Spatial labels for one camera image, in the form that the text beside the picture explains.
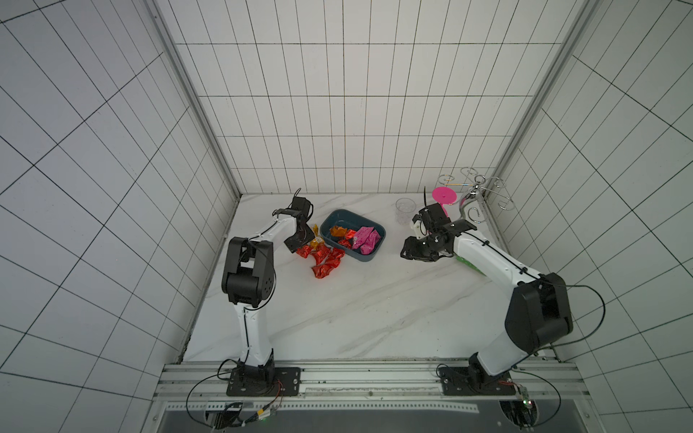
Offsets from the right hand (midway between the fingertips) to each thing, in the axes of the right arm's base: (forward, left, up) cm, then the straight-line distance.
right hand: (398, 254), depth 87 cm
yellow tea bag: (+9, +29, -6) cm, 31 cm away
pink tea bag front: (+8, +9, -6) cm, 14 cm away
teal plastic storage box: (+19, +17, -7) cm, 27 cm away
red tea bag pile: (+3, +25, -9) cm, 27 cm away
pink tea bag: (+10, +13, -5) cm, 17 cm away
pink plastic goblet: (+11, -13, +17) cm, 24 cm away
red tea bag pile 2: (-4, +26, -7) cm, 27 cm away
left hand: (+7, +35, -7) cm, 36 cm away
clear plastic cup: (+28, -5, -8) cm, 29 cm away
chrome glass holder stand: (+13, -23, +15) cm, 31 cm away
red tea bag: (+4, +33, -7) cm, 34 cm away
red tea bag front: (+12, +17, -6) cm, 21 cm away
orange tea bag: (+10, +21, -3) cm, 24 cm away
